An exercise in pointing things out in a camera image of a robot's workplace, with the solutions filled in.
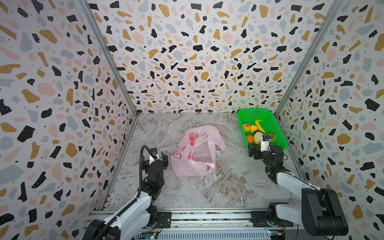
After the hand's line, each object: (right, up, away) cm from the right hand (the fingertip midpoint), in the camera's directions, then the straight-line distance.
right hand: (255, 141), depth 89 cm
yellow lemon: (+6, +7, +20) cm, 22 cm away
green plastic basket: (+18, +11, +24) cm, 32 cm away
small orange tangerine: (+1, 0, +12) cm, 12 cm away
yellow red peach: (+1, +8, +19) cm, 20 cm away
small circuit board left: (-55, -42, -18) cm, 72 cm away
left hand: (-59, -6, -7) cm, 59 cm away
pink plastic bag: (-36, -9, +12) cm, 39 cm away
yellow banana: (+11, +7, +21) cm, 25 cm away
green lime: (+16, +2, +11) cm, 19 cm away
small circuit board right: (+4, -43, -17) cm, 47 cm away
